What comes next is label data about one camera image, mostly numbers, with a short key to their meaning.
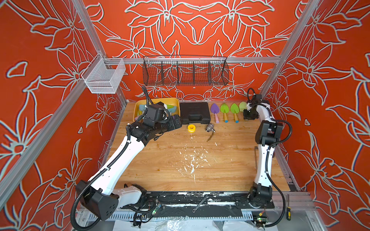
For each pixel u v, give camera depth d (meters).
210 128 1.00
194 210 0.71
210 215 0.70
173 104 1.17
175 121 0.64
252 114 0.96
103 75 0.93
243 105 1.14
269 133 0.68
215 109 1.14
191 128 1.01
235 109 1.14
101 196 0.37
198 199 0.74
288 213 0.69
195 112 1.07
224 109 1.14
